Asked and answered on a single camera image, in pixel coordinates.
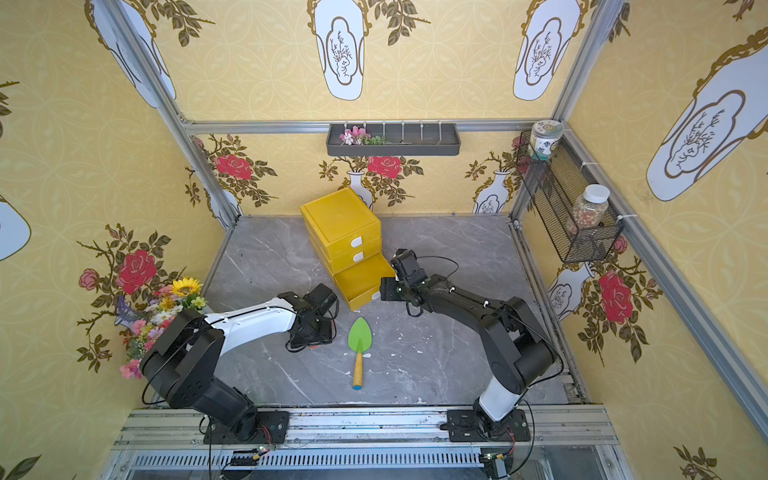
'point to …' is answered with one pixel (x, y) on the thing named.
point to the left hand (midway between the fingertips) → (310, 336)
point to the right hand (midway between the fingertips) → (397, 281)
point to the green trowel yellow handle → (359, 340)
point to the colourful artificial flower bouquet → (142, 326)
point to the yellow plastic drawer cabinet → (348, 236)
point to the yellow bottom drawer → (361, 282)
